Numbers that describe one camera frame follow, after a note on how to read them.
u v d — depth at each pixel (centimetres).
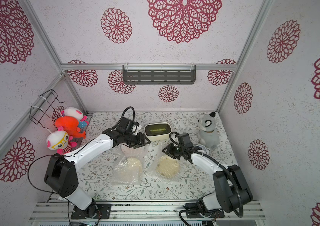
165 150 85
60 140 80
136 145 75
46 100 78
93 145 54
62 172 45
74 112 95
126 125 67
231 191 43
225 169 45
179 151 74
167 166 89
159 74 97
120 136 62
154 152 97
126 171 85
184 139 69
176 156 79
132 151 93
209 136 93
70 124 88
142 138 76
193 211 74
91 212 65
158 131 103
